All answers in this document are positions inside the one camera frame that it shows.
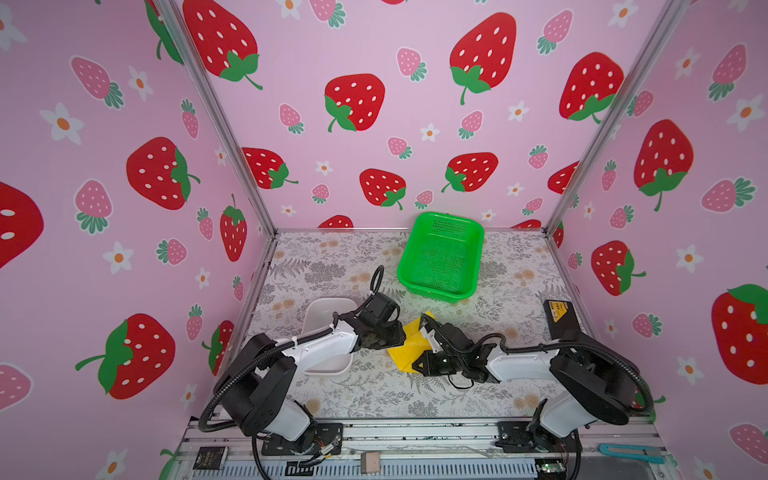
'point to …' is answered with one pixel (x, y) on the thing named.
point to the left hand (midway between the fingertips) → (403, 336)
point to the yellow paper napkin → (416, 344)
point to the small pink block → (370, 463)
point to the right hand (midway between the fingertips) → (410, 368)
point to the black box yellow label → (560, 317)
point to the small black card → (211, 458)
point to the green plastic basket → (441, 257)
